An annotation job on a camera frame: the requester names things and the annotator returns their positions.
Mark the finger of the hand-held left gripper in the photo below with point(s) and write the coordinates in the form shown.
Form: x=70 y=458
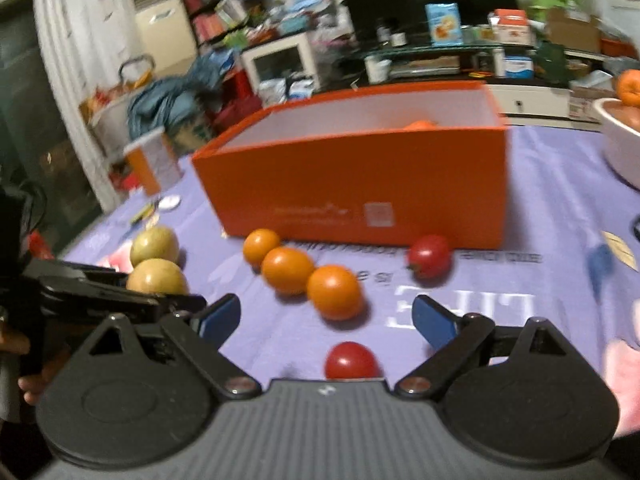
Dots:
x=75 y=271
x=125 y=302

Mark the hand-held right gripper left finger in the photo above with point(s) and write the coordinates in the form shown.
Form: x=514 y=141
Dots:
x=220 y=317

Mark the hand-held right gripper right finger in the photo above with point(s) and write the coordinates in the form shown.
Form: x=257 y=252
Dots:
x=432 y=321

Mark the yellow-green round fruit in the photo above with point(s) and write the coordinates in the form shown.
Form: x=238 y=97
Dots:
x=155 y=245
x=160 y=276

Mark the red cherry tomato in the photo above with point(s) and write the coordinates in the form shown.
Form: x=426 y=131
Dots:
x=350 y=362
x=430 y=256

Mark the small orange mandarin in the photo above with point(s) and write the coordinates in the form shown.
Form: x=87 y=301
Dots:
x=261 y=246
x=287 y=271
x=420 y=124

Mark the orange tomato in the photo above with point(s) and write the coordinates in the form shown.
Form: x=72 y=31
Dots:
x=335 y=294

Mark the orange cardboard box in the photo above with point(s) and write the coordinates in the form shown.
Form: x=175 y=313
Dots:
x=350 y=185

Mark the person's left hand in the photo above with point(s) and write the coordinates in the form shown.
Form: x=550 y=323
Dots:
x=32 y=389

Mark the white round tag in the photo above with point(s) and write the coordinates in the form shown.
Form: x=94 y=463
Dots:
x=170 y=202

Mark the orange and white carton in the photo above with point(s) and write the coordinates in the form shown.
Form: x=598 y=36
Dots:
x=165 y=160

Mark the heap of blue clothes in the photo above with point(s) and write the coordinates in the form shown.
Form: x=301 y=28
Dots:
x=165 y=100

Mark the white curtain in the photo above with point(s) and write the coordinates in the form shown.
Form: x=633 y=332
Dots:
x=65 y=60

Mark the red stool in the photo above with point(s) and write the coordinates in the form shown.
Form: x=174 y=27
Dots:
x=240 y=96

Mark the white plastic bag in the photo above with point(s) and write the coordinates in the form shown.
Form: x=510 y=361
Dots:
x=272 y=92

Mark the blue white bag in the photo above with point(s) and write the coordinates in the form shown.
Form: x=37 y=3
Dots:
x=301 y=90

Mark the white television cabinet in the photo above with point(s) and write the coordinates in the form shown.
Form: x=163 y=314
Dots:
x=540 y=102

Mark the yellow red rubber rings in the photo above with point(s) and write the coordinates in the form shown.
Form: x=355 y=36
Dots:
x=480 y=74

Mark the white plastic colander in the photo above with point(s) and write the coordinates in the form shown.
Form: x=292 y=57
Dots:
x=620 y=150

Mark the silver disc player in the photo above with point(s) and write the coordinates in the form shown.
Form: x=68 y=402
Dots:
x=425 y=66

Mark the white standing air conditioner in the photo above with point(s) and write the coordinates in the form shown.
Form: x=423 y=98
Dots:
x=165 y=30

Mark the white bottles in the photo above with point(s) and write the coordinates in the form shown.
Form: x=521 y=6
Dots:
x=377 y=68

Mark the blue white medicine box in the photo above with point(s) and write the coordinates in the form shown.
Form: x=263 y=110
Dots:
x=517 y=66

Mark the white glass-door cabinet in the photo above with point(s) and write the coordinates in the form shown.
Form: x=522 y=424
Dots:
x=312 y=60

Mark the small white-label jar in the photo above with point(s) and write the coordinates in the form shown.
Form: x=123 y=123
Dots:
x=398 y=40

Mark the dark green bag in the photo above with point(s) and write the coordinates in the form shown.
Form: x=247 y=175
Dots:
x=552 y=63

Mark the green-tinted jar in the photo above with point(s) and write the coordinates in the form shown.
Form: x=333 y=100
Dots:
x=467 y=34

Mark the clear glass jar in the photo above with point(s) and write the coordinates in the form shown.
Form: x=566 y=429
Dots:
x=484 y=33

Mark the dark glass jar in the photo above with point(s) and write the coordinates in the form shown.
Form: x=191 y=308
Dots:
x=383 y=30

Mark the blue snack box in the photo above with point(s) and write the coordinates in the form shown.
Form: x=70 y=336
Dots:
x=444 y=23

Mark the bookshelf with books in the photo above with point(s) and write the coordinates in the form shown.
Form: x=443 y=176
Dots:
x=220 y=10

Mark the large orange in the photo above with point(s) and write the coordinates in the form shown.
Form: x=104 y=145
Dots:
x=629 y=86

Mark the brown cardboard box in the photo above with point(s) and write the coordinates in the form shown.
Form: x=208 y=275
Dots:
x=572 y=31

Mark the red plastic basin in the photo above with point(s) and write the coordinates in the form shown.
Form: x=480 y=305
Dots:
x=619 y=47

